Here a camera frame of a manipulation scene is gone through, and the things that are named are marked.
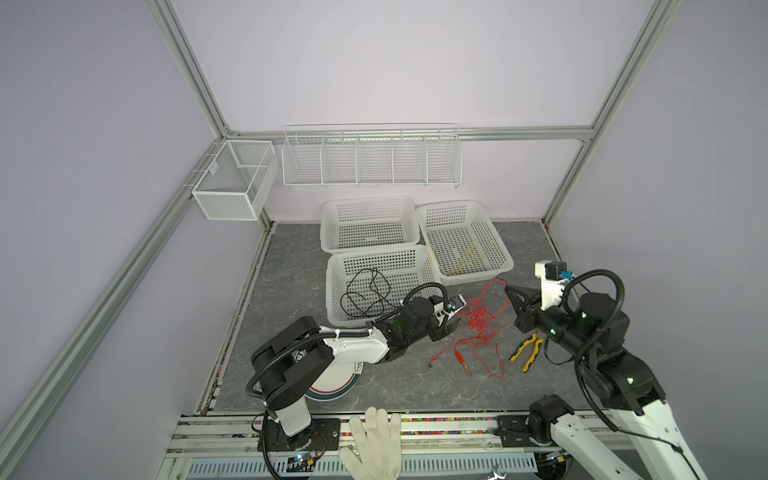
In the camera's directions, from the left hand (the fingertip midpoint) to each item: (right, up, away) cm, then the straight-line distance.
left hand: (452, 311), depth 83 cm
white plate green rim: (-32, -19, -1) cm, 38 cm away
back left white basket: (-32, +28, +37) cm, 57 cm away
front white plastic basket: (-12, +10, +23) cm, 27 cm away
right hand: (+9, +8, -18) cm, 21 cm away
